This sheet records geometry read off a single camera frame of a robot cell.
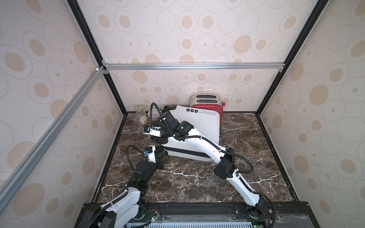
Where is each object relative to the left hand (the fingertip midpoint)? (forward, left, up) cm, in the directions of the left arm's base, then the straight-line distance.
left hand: (168, 152), depth 82 cm
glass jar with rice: (+33, +23, +1) cm, 40 cm away
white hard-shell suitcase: (+19, -23, +6) cm, 30 cm away
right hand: (+12, +6, +6) cm, 14 cm away
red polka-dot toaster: (+41, -26, +3) cm, 49 cm away
